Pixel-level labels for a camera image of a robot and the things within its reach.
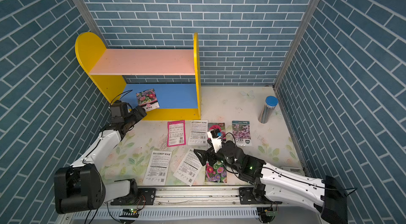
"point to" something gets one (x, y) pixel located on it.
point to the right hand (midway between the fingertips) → (202, 147)
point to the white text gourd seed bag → (198, 133)
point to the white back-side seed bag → (158, 168)
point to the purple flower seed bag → (241, 132)
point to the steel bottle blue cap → (270, 102)
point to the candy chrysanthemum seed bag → (148, 100)
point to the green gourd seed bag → (188, 167)
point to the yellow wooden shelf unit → (176, 101)
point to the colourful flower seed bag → (216, 173)
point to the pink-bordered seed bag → (176, 133)
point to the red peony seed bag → (221, 126)
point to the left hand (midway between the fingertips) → (143, 111)
